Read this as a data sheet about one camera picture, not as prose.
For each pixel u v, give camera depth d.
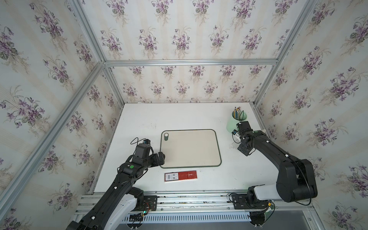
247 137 0.64
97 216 0.41
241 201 0.73
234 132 0.83
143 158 0.62
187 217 0.70
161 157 0.73
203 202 0.75
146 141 0.74
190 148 0.94
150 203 0.73
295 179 0.42
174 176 0.81
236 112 0.93
